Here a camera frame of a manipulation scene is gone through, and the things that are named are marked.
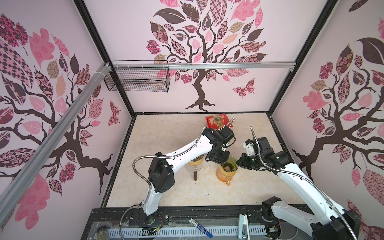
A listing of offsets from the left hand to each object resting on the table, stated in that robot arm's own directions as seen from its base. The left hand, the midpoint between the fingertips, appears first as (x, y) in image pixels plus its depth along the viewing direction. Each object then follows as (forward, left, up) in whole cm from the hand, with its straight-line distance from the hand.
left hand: (220, 164), depth 77 cm
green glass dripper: (+1, -7, -5) cm, 8 cm away
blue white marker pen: (-26, +11, -13) cm, 31 cm away
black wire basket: (+74, +61, +2) cm, 96 cm away
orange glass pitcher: (-4, -2, -6) cm, 8 cm away
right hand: (+2, -9, 0) cm, 9 cm away
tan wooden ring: (+3, +13, -4) cm, 14 cm away
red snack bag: (+39, -3, -11) cm, 41 cm away
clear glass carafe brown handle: (-1, +14, -4) cm, 14 cm away
